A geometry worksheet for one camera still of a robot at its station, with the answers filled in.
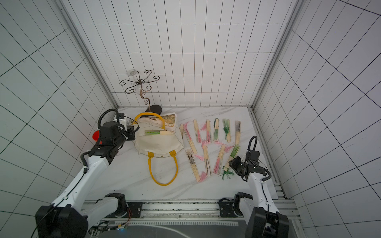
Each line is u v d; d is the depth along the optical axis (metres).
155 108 1.18
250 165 0.65
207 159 0.90
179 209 0.74
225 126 1.07
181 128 1.07
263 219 0.39
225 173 0.85
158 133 1.00
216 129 1.05
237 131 1.04
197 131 1.04
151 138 0.99
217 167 0.86
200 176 0.83
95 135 0.84
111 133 0.59
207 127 1.07
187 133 1.03
